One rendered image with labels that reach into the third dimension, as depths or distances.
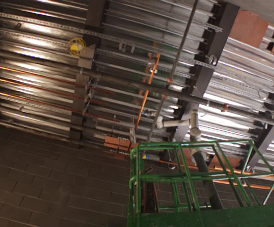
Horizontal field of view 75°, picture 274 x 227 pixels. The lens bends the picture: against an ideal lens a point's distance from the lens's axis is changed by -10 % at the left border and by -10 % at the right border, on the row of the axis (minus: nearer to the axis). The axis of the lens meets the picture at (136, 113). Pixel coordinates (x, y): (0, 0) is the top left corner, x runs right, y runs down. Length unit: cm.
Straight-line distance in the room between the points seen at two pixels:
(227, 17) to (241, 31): 46
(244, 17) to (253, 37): 37
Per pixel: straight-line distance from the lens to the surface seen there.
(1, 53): 283
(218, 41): 315
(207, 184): 229
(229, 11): 318
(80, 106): 336
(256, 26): 362
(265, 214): 196
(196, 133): 263
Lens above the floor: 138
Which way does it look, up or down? 62 degrees up
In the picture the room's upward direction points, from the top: straight up
